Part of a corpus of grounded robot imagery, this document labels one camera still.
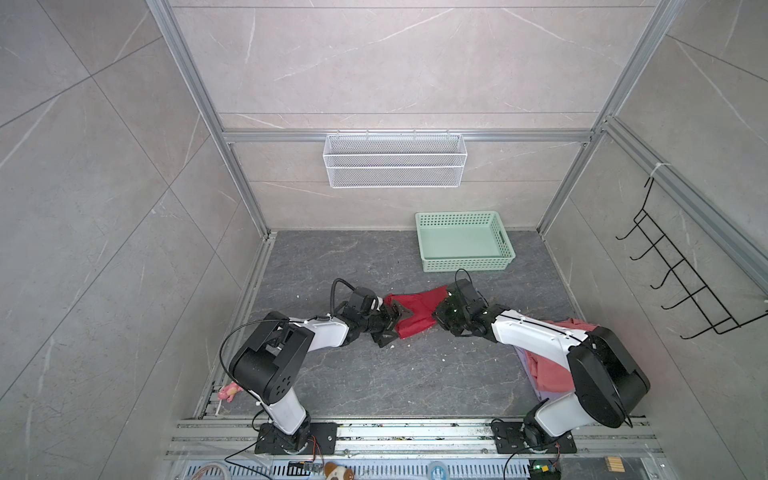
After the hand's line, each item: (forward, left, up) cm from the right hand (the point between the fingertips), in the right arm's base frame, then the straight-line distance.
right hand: (429, 311), depth 90 cm
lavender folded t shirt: (-23, -29, -6) cm, 38 cm away
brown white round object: (-39, +25, -3) cm, 47 cm away
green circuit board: (-39, -24, -7) cm, 47 cm away
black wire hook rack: (-12, -55, +25) cm, 62 cm away
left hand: (-2, +6, +1) cm, 7 cm away
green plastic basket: (+34, -17, -6) cm, 39 cm away
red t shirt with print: (+3, +2, -2) cm, 4 cm away
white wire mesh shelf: (+45, +9, +24) cm, 52 cm away
